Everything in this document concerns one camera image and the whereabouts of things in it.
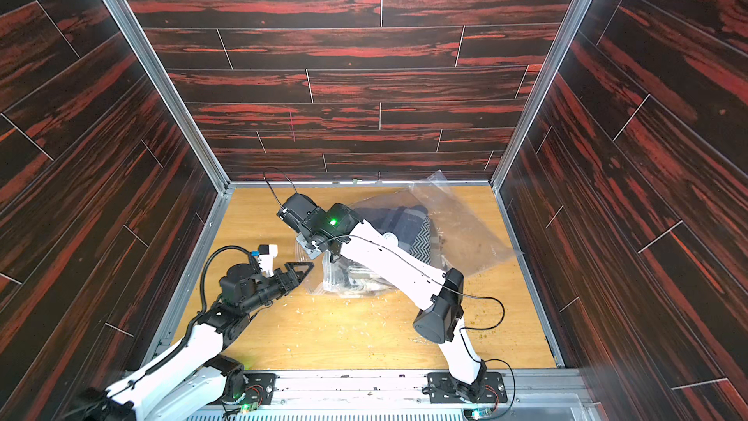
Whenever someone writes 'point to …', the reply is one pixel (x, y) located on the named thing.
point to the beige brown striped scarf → (349, 278)
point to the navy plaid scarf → (399, 220)
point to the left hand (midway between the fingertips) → (311, 271)
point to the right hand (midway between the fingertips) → (326, 229)
